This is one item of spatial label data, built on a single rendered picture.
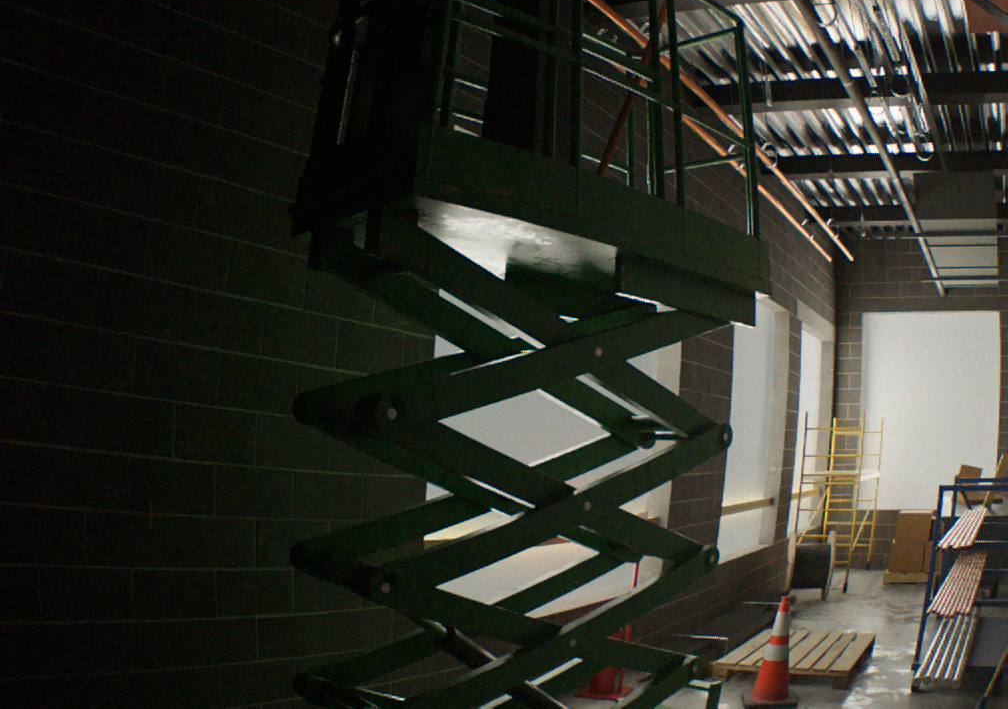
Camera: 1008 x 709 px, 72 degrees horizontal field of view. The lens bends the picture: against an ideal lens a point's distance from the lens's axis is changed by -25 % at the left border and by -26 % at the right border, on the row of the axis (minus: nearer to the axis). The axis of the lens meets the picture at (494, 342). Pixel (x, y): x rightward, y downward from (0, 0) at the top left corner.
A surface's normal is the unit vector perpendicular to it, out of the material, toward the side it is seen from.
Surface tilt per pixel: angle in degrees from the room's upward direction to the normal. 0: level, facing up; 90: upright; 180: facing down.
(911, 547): 90
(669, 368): 90
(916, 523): 90
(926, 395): 90
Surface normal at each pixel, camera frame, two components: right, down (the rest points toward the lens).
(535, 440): 0.81, -0.01
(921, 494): -0.58, -0.13
